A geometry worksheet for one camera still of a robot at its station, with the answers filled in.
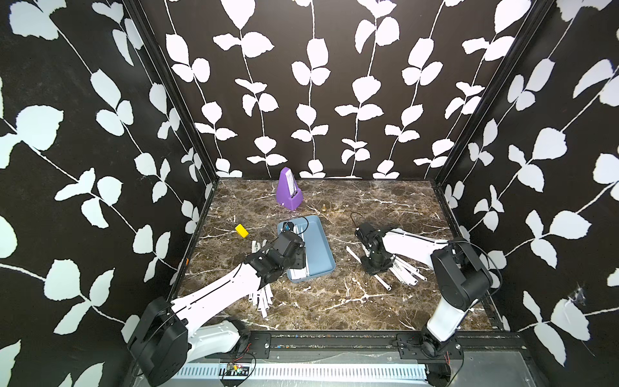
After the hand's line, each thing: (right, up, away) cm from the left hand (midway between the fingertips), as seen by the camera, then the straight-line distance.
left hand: (300, 249), depth 83 cm
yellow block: (-26, +4, +17) cm, 32 cm away
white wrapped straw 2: (-13, -18, -1) cm, 23 cm away
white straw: (-2, -10, +5) cm, 12 cm away
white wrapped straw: (-12, -16, +2) cm, 20 cm away
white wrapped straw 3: (+40, -10, +7) cm, 42 cm away
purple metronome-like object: (-7, +20, +21) cm, 30 cm away
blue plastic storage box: (+7, -6, +11) cm, 15 cm away
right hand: (+26, -9, +8) cm, 29 cm away
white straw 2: (+31, -14, +5) cm, 34 cm away
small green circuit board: (-19, -33, -13) cm, 40 cm away
